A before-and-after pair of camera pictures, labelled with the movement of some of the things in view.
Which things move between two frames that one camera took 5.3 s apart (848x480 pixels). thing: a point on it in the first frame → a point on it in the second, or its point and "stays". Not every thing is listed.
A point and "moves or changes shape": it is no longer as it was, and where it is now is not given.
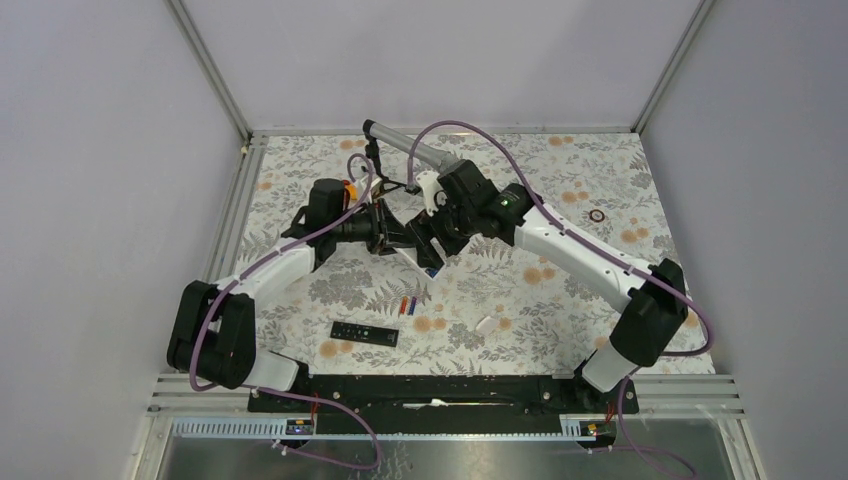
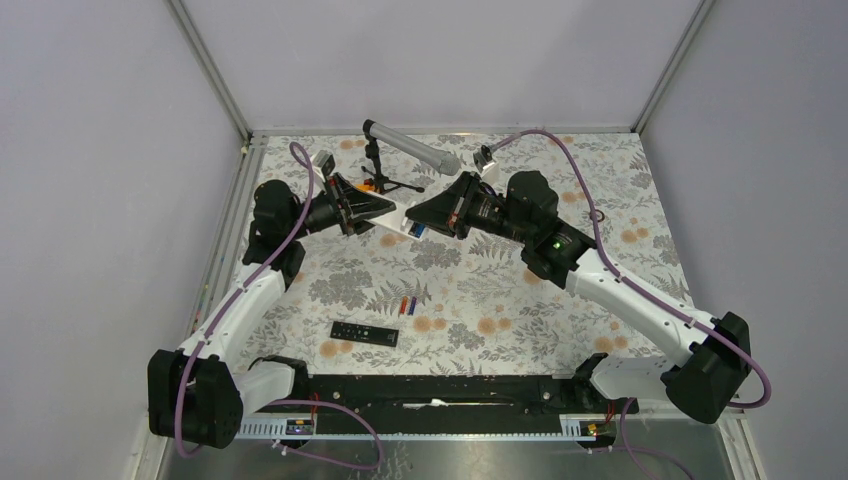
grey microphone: [391, 138] stays
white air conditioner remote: [411, 254] moves or changes shape
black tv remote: [374, 335] stays
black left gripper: [386, 230] → [355, 204]
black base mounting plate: [450, 405] stays
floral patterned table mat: [520, 309] stays
